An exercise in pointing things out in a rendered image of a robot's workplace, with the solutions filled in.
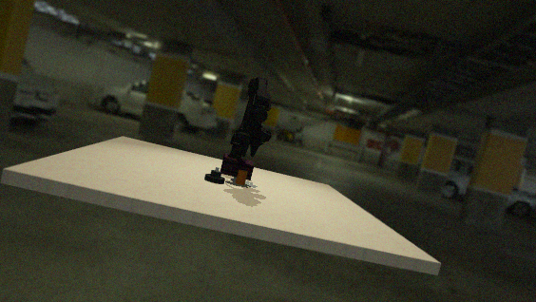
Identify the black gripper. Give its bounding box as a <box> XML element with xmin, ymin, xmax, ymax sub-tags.
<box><xmin>237</xmin><ymin>121</ymin><xmax>265</xmax><ymax>157</ymax></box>

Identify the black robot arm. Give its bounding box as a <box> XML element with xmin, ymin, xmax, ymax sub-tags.
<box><xmin>229</xmin><ymin>77</ymin><xmax>272</xmax><ymax>160</ymax></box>

